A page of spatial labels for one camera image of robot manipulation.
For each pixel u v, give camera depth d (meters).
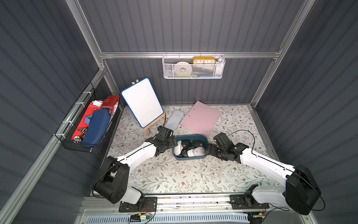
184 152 0.90
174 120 1.11
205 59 0.87
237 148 0.61
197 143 0.96
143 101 0.90
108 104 0.79
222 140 0.65
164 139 0.68
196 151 0.86
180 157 0.87
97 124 0.70
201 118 1.16
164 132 0.69
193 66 0.89
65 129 0.61
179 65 0.82
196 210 0.73
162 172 0.85
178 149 0.89
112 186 0.42
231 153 0.60
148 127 0.98
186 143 0.91
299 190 0.41
